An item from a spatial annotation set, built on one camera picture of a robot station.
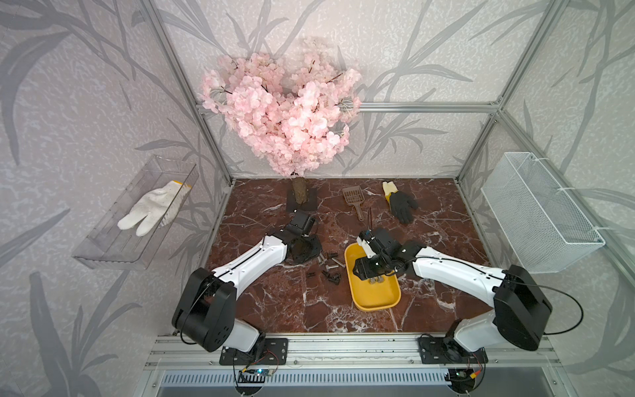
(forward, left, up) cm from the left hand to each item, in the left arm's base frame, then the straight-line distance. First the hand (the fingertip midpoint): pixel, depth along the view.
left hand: (321, 251), depth 86 cm
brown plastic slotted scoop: (+33, -14, -9) cm, 37 cm away
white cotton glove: (+1, +45, +24) cm, 51 cm away
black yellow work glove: (+27, -33, -6) cm, 44 cm away
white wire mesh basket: (-8, -58, +26) cm, 64 cm away
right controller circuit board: (-36, -42, -10) cm, 56 cm away
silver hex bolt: (-8, -18, -7) cm, 21 cm away
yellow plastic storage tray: (-12, -16, -9) cm, 22 cm away
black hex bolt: (-7, -5, -7) cm, 11 cm away
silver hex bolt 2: (-7, -21, -7) cm, 23 cm away
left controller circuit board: (-35, +19, -11) cm, 41 cm away
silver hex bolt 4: (+1, -1, -8) cm, 8 cm away
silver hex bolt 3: (0, -5, -8) cm, 10 cm away
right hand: (-6, -12, -1) cm, 14 cm away
